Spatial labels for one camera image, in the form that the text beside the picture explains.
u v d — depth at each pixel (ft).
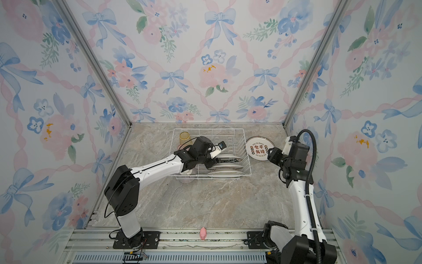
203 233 2.47
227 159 3.12
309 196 1.53
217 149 2.44
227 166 2.73
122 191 1.52
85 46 2.63
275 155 2.26
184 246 2.40
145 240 2.40
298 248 1.24
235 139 3.75
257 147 3.49
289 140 2.30
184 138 3.28
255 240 2.38
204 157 2.39
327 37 2.52
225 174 2.75
